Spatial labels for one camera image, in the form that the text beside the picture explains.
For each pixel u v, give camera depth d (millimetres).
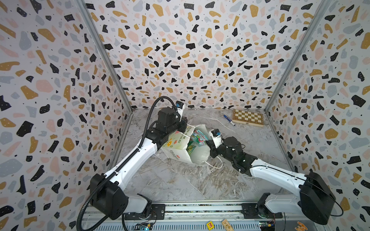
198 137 802
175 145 793
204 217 731
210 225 689
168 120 584
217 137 682
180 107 651
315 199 410
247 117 1141
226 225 698
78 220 334
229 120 1134
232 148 590
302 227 701
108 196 389
